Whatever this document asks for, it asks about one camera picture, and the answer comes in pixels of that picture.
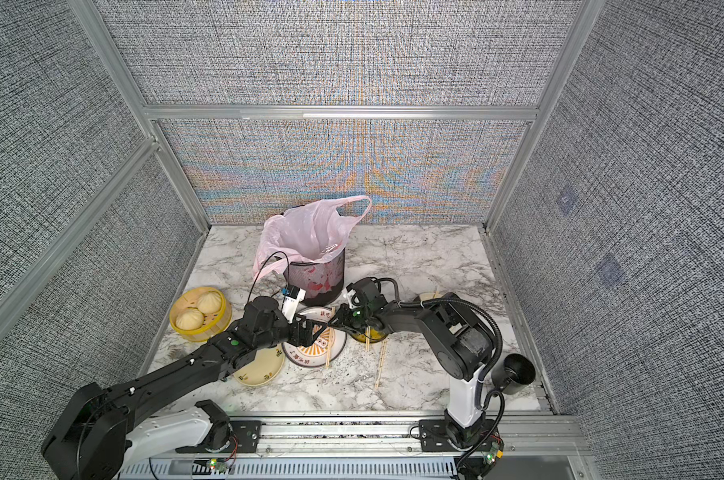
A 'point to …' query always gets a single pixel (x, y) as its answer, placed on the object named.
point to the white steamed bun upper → (208, 302)
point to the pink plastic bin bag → (310, 232)
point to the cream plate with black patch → (426, 296)
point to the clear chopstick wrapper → (327, 249)
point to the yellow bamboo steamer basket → (215, 326)
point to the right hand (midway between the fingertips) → (327, 317)
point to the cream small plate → (267, 366)
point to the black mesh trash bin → (322, 281)
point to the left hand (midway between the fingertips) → (321, 320)
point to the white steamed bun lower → (189, 318)
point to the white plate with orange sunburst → (324, 349)
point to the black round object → (513, 373)
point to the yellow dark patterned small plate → (375, 336)
